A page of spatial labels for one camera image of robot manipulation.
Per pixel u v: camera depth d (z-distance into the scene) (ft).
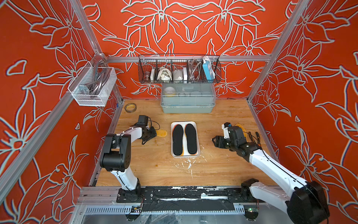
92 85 2.54
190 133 3.13
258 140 3.08
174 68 3.30
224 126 2.49
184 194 2.44
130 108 3.77
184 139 3.06
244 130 3.26
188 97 3.19
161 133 3.20
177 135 3.11
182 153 2.87
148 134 2.73
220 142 2.39
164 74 2.95
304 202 1.27
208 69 2.82
